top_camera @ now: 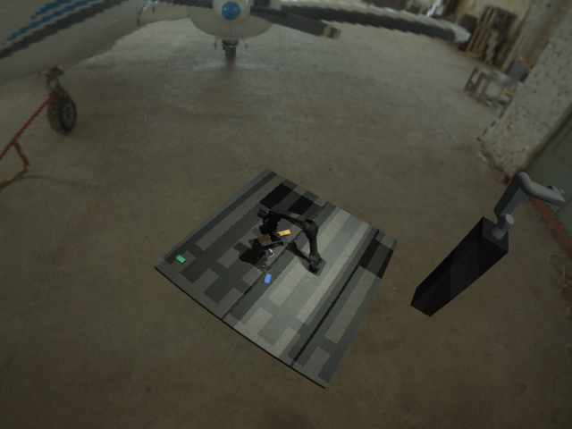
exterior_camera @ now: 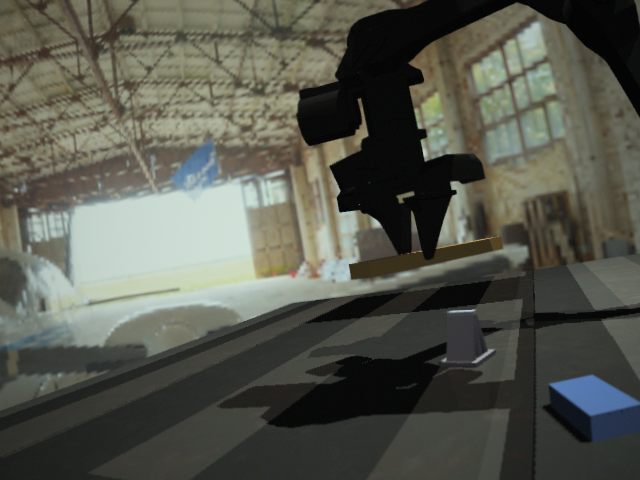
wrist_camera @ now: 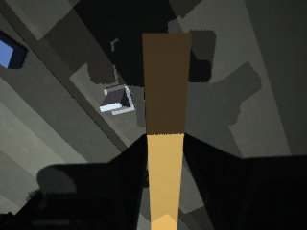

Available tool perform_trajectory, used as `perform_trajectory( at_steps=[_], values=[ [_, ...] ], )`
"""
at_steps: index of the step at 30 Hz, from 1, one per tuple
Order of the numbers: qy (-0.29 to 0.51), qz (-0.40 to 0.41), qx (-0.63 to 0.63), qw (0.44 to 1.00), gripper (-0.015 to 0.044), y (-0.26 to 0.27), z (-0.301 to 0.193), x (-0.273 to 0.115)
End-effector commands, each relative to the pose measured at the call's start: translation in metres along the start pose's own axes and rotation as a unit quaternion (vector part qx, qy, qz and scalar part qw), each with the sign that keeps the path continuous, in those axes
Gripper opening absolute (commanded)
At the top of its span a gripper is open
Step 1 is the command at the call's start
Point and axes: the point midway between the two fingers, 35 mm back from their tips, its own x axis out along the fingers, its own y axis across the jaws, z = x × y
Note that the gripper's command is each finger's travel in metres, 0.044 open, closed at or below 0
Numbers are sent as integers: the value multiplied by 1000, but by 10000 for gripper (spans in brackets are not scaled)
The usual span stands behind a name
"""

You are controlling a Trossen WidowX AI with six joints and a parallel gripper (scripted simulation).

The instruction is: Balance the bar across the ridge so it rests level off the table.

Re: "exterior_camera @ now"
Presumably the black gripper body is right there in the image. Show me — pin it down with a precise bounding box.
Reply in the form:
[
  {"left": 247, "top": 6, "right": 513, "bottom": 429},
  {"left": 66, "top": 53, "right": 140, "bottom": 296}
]
[{"left": 337, "top": 119, "right": 485, "bottom": 213}]

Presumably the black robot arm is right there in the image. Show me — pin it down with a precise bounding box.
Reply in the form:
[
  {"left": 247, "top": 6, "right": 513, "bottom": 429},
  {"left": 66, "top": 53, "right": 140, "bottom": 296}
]
[{"left": 296, "top": 0, "right": 640, "bottom": 192}]

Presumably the blue rectangular block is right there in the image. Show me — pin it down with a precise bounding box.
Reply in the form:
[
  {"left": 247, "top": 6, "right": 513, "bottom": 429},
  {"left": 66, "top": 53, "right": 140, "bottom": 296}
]
[{"left": 548, "top": 375, "right": 640, "bottom": 443}]

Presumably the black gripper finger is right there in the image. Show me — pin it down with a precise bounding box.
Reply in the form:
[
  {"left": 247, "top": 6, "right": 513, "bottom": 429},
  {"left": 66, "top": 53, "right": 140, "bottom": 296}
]
[
  {"left": 360, "top": 202, "right": 412, "bottom": 255},
  {"left": 402, "top": 190, "right": 457, "bottom": 260}
]

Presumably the yellow rectangular bar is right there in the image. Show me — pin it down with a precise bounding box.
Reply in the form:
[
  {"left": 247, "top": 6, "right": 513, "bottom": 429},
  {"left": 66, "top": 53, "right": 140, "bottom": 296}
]
[{"left": 349, "top": 236, "right": 504, "bottom": 280}]

